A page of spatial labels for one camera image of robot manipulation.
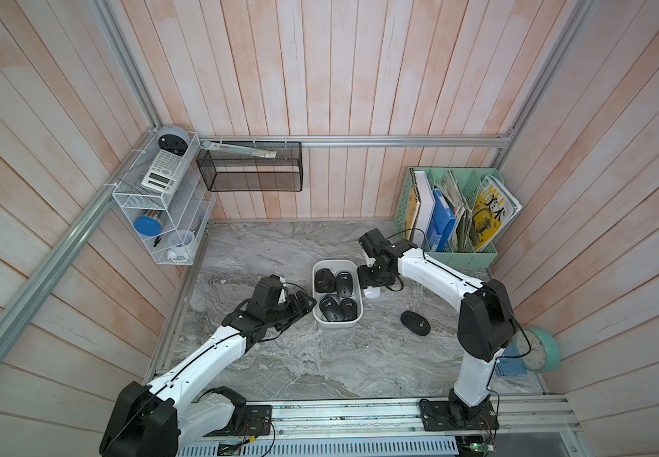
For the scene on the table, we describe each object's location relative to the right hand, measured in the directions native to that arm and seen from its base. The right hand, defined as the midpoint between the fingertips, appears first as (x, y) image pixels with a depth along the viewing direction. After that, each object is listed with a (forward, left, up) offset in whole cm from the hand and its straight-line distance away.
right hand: (365, 279), depth 92 cm
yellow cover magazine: (+24, -46, +10) cm, 53 cm away
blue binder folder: (+18, -26, +9) cm, 33 cm away
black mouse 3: (-8, +5, -6) cm, 11 cm away
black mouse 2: (0, +7, -4) cm, 8 cm away
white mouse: (-5, -2, 0) cm, 5 cm away
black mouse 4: (-12, -16, -7) cm, 21 cm away
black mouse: (+1, +13, -3) cm, 14 cm away
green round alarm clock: (-24, -46, 0) cm, 52 cm away
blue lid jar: (+1, +62, +23) cm, 66 cm away
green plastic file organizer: (+36, -40, +12) cm, 55 cm away
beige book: (+17, -15, +18) cm, 28 cm away
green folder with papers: (+16, -35, +3) cm, 39 cm away
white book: (+18, -20, +11) cm, 29 cm away
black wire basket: (+39, +51, +14) cm, 66 cm away
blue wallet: (-24, -42, -9) cm, 49 cm away
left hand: (-13, +18, +3) cm, 22 cm away
